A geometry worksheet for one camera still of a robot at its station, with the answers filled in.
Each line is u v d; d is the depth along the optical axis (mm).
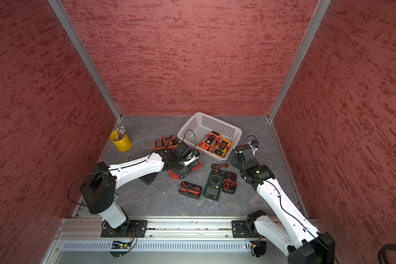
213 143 999
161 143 1003
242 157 588
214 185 851
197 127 1131
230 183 848
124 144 955
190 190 828
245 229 737
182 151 679
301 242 385
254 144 690
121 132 896
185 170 771
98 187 450
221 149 976
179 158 677
